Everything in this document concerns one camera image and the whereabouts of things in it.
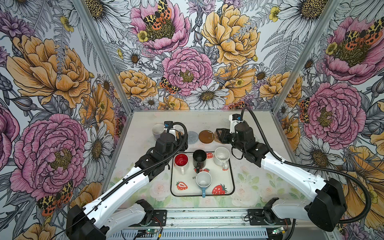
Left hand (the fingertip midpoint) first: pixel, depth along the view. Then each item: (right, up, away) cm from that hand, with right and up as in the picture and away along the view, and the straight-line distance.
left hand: (181, 139), depth 76 cm
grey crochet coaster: (+5, -2, +30) cm, 30 cm away
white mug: (+23, -13, +18) cm, 32 cm away
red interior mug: (-2, -14, +14) cm, 20 cm away
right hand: (+19, +2, +3) cm, 20 cm away
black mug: (+9, -14, +16) cm, 23 cm away
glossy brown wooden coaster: (+15, -1, +29) cm, 33 cm away
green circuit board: (-13, -42, -5) cm, 45 cm away
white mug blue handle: (+11, -23, +8) cm, 27 cm away
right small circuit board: (+46, -42, -5) cm, 63 cm away
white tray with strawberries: (0, -21, +9) cm, 23 cm away
